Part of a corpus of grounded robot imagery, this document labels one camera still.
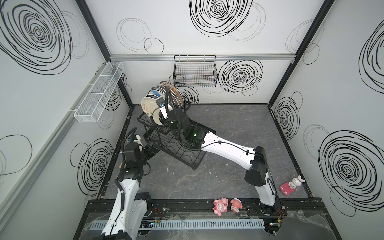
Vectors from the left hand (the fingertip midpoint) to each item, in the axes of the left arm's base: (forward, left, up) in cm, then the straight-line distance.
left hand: (154, 143), depth 82 cm
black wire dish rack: (0, -6, +5) cm, 8 cm away
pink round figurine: (-26, -44, -12) cm, 52 cm away
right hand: (+9, -8, +23) cm, 26 cm away
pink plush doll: (-27, -36, -11) cm, 46 cm away
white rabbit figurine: (-15, -75, -7) cm, 76 cm away
